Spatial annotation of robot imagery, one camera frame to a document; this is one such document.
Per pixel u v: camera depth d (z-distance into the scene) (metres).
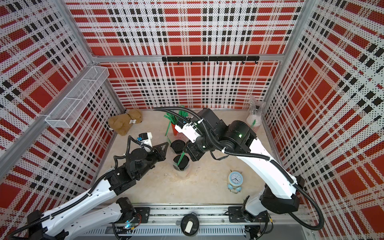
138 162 0.52
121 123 1.00
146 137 0.64
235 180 0.82
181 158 0.64
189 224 0.63
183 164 0.70
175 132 1.04
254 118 0.89
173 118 0.96
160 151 0.62
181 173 0.80
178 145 0.81
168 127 0.96
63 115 0.69
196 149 0.48
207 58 0.89
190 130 0.48
